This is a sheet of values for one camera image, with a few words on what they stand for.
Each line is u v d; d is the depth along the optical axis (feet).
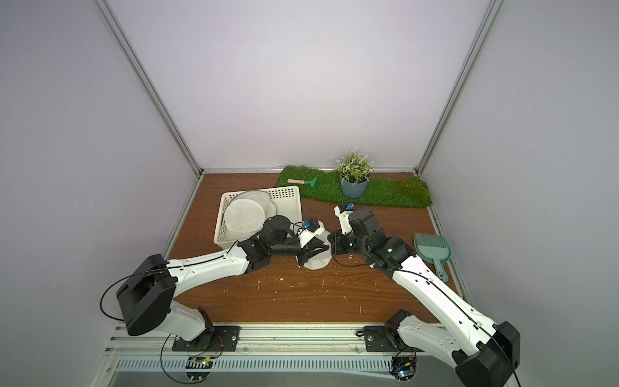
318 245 2.42
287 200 3.50
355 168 3.20
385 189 3.63
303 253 2.22
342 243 2.10
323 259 2.85
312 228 2.18
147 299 1.41
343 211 2.15
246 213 3.11
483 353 1.20
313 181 3.66
